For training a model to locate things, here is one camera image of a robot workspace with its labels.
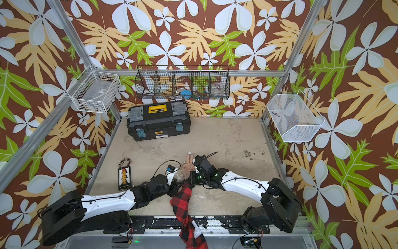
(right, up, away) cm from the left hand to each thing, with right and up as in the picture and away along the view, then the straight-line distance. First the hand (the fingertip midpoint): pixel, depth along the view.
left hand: (181, 180), depth 83 cm
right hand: (+3, +1, -2) cm, 4 cm away
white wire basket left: (-49, +49, +1) cm, 69 cm away
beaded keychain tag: (-34, +1, +6) cm, 34 cm away
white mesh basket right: (+63, +33, +1) cm, 72 cm away
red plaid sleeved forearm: (+6, -19, -14) cm, 25 cm away
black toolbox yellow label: (-17, +34, +13) cm, 40 cm away
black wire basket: (0, +59, +15) cm, 60 cm away
